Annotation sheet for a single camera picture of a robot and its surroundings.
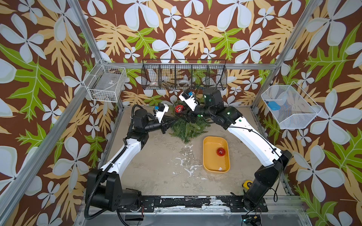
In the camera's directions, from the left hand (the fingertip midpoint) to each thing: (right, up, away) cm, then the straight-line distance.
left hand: (177, 118), depth 73 cm
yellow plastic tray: (+25, -25, +18) cm, 40 cm away
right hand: (+1, +4, -5) cm, 6 cm away
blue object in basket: (+60, +8, +13) cm, 62 cm away
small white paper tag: (+27, -32, +13) cm, 44 cm away
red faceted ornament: (+28, -21, +15) cm, 38 cm away
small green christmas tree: (+5, -7, +2) cm, 9 cm away
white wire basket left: (-45, +22, +13) cm, 52 cm away
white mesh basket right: (+67, +5, +4) cm, 67 cm away
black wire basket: (-12, +31, +24) cm, 41 cm away
